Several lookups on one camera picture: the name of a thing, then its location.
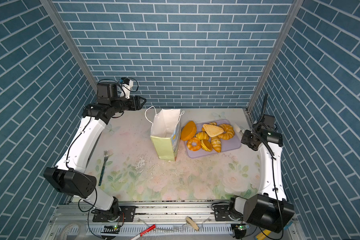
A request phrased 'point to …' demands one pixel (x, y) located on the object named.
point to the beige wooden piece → (192, 223)
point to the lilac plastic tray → (233, 143)
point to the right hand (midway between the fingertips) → (246, 137)
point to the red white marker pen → (144, 232)
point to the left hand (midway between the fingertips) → (142, 99)
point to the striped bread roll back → (214, 123)
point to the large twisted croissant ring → (228, 132)
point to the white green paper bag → (165, 133)
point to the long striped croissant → (216, 143)
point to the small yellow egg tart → (206, 145)
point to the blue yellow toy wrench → (261, 236)
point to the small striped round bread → (202, 135)
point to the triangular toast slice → (212, 131)
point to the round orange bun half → (189, 130)
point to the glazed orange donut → (194, 139)
